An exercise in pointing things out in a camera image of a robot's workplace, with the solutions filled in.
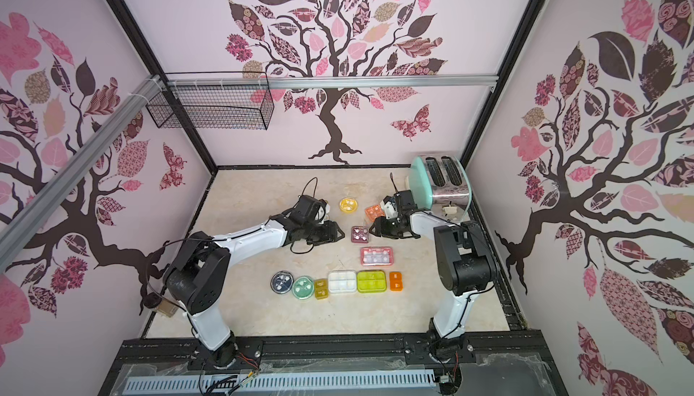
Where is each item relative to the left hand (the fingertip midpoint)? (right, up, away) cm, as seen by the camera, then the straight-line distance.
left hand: (340, 240), depth 90 cm
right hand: (+13, +3, +7) cm, 15 cm away
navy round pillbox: (-19, -13, -4) cm, 23 cm away
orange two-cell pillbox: (+18, -13, -4) cm, 23 cm away
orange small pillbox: (+13, +9, +15) cm, 21 cm away
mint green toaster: (+36, +19, +3) cm, 41 cm away
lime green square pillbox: (+10, -13, -4) cm, 17 cm away
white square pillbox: (+1, -13, -3) cm, 13 cm away
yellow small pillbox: (-6, -14, -6) cm, 17 cm away
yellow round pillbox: (+2, +11, +17) cm, 21 cm away
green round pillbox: (-12, -15, -4) cm, 19 cm away
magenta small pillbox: (+7, +1, +8) cm, 11 cm away
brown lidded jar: (-50, -16, -15) cm, 55 cm away
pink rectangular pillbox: (+13, -6, +3) cm, 14 cm away
